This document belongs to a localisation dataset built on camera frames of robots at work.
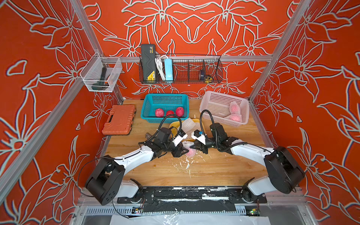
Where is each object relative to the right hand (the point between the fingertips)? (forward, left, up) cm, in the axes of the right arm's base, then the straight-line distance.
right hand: (189, 145), depth 80 cm
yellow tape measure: (+42, -13, +17) cm, 47 cm away
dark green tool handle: (+27, +52, +24) cm, 63 cm away
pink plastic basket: (+39, -31, -11) cm, 51 cm away
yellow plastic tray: (+5, +8, +12) cm, 15 cm away
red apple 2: (+30, +22, -5) cm, 37 cm away
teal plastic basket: (+43, +18, -7) cm, 47 cm away
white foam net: (+16, -1, -3) cm, 16 cm away
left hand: (0, +2, -2) cm, 3 cm away
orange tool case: (+21, +50, -5) cm, 54 cm away
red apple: (+31, +6, -5) cm, 32 cm away
